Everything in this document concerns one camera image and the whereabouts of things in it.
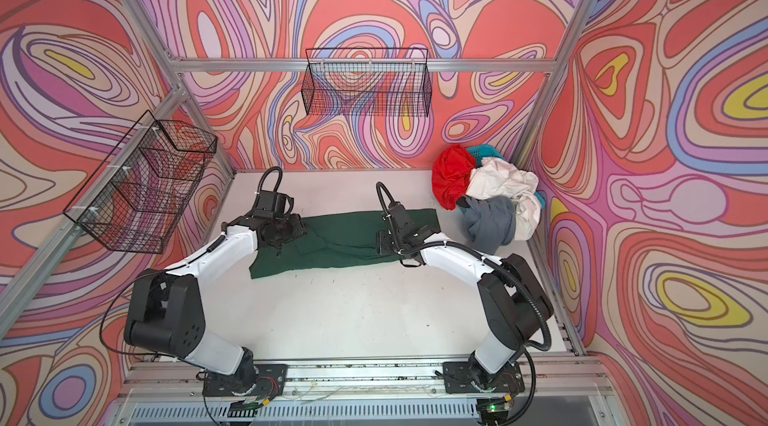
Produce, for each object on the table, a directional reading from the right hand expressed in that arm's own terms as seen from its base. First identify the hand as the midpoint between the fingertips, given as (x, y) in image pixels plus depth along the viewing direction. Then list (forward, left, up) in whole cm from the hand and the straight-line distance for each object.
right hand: (389, 247), depth 90 cm
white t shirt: (+20, -37, +8) cm, 43 cm away
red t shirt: (+26, -23, +7) cm, 35 cm away
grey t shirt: (+4, -31, +5) cm, 32 cm away
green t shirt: (+6, +19, -6) cm, 21 cm away
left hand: (+6, +26, +3) cm, 27 cm away
